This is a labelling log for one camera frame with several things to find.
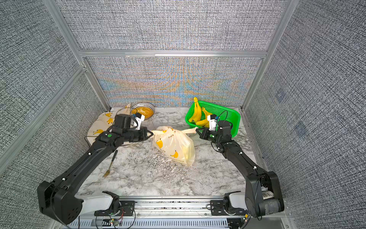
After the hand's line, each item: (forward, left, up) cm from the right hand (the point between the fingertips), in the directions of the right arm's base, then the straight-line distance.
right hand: (197, 126), depth 82 cm
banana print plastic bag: (-11, +13, -2) cm, 17 cm away
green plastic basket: (-1, -12, +12) cm, 17 cm away
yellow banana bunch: (+21, -2, -15) cm, 26 cm away
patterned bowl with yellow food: (+27, +37, -14) cm, 48 cm away
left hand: (-6, +23, +2) cm, 24 cm away
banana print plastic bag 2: (+14, +62, -12) cm, 65 cm away
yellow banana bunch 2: (+14, -8, -15) cm, 22 cm away
